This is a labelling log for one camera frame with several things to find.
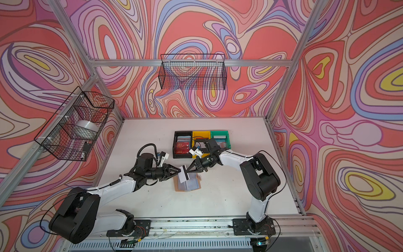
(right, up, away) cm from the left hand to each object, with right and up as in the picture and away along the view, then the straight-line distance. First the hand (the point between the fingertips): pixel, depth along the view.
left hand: (180, 173), depth 81 cm
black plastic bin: (-4, +20, +24) cm, 32 cm away
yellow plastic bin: (+10, +20, +21) cm, 30 cm away
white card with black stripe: (+2, -1, -1) cm, 2 cm away
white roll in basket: (-42, +23, -11) cm, 49 cm away
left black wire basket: (-51, +21, -7) cm, 55 cm away
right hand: (+5, -1, 0) cm, 5 cm away
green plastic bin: (+25, +21, +21) cm, 39 cm away
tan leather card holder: (+7, -7, +6) cm, 12 cm away
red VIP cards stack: (-1, +14, +21) cm, 25 cm away
